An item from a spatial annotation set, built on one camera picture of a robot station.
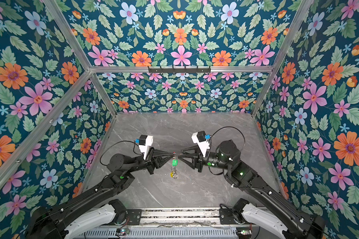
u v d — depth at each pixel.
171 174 0.85
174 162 0.58
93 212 0.56
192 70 0.93
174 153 0.57
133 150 0.56
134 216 0.74
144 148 0.54
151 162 0.53
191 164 0.55
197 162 0.52
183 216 0.75
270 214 0.54
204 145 0.52
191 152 0.59
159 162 0.57
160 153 0.57
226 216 0.73
